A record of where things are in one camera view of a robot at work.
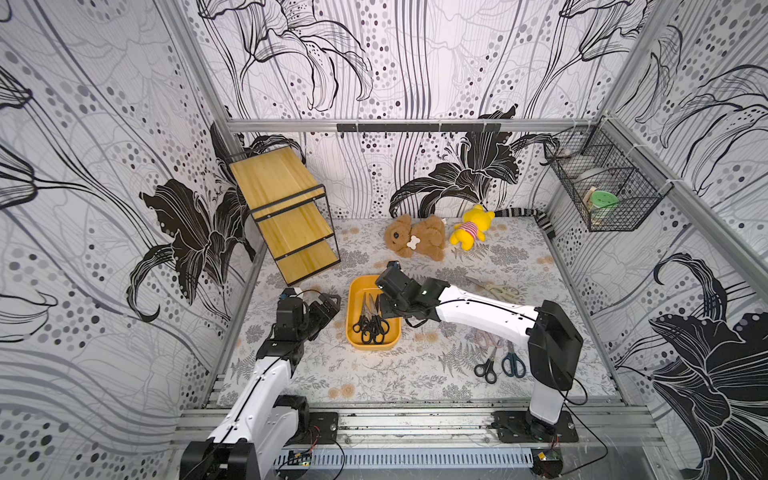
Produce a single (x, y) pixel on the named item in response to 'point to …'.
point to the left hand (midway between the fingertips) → (338, 310)
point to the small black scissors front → (487, 369)
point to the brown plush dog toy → (427, 235)
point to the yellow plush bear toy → (474, 226)
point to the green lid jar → (603, 205)
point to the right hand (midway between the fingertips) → (386, 302)
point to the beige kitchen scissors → (504, 293)
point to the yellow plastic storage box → (355, 288)
